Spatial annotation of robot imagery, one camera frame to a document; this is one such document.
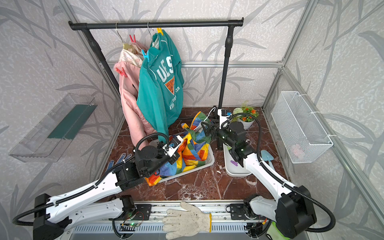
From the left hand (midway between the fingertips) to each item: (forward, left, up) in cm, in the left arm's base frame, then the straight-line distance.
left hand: (181, 141), depth 67 cm
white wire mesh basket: (+3, -52, +6) cm, 52 cm away
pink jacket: (+5, +20, +4) cm, 21 cm away
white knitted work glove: (-28, -3, -28) cm, 40 cm away
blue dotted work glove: (+5, +41, -30) cm, 51 cm away
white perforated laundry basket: (0, -14, -21) cm, 25 cm away
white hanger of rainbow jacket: (+13, -9, -4) cm, 16 cm away
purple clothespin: (+1, -30, -26) cm, 40 cm away
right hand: (+12, -12, 0) cm, 17 cm away
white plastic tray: (0, -28, -28) cm, 40 cm away
